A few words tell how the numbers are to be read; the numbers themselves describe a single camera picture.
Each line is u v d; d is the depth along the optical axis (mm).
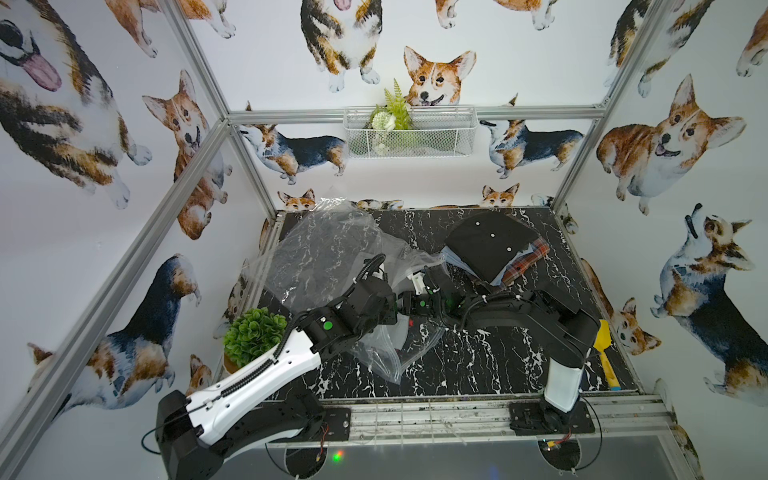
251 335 719
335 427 734
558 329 495
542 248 1060
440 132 924
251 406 436
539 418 676
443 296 718
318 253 1082
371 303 531
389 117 820
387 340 718
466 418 760
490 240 1009
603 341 874
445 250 1062
